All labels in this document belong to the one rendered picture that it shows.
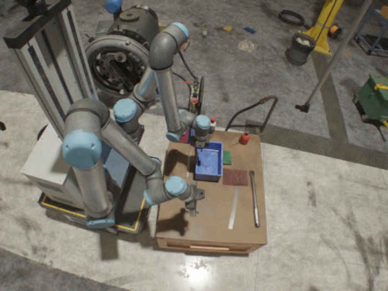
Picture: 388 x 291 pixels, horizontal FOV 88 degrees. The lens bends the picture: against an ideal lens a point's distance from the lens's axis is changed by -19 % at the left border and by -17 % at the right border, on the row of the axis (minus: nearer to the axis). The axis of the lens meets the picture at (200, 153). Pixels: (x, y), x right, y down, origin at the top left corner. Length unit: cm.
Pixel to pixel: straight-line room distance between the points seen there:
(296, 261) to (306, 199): 68
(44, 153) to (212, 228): 128
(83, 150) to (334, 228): 249
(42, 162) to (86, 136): 105
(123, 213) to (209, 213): 67
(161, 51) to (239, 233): 131
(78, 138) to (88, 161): 8
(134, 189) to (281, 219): 142
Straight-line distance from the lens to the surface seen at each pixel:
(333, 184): 298
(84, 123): 75
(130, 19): 277
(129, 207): 198
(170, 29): 119
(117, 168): 161
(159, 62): 112
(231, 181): 192
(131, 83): 255
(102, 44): 238
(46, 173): 169
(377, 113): 388
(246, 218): 184
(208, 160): 198
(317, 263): 256
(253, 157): 209
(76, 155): 74
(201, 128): 151
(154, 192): 118
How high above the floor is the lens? 216
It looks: 57 degrees down
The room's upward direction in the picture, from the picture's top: 11 degrees clockwise
